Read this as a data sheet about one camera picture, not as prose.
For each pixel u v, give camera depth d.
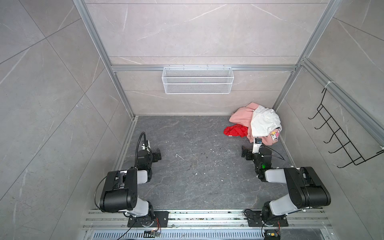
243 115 1.13
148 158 0.76
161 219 0.73
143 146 0.80
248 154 0.84
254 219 0.73
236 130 1.05
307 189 0.46
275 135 0.98
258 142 0.80
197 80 1.01
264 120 1.03
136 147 0.69
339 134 0.68
